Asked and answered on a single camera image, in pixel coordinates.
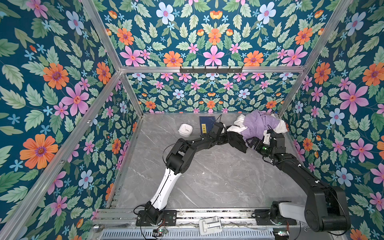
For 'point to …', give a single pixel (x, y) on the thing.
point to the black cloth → (236, 140)
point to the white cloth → (239, 126)
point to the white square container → (185, 130)
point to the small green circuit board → (162, 231)
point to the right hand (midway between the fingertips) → (251, 141)
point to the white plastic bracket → (210, 225)
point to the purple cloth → (257, 122)
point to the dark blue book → (206, 123)
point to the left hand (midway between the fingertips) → (236, 134)
